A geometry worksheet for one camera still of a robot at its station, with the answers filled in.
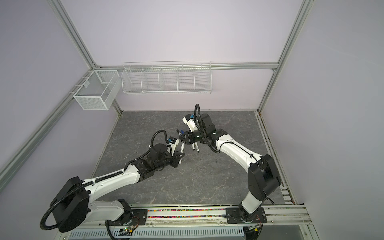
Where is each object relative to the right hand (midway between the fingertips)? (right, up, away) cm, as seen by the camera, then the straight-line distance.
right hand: (181, 138), depth 80 cm
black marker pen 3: (+9, -8, +19) cm, 22 cm away
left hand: (+1, -10, +1) cm, 10 cm away
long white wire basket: (-11, +39, +17) cm, 44 cm away
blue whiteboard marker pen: (-2, +2, +28) cm, 28 cm away
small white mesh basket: (-56, +30, +18) cm, 66 cm away
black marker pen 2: (+6, -7, +19) cm, 21 cm away
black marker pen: (+1, -7, 0) cm, 7 cm away
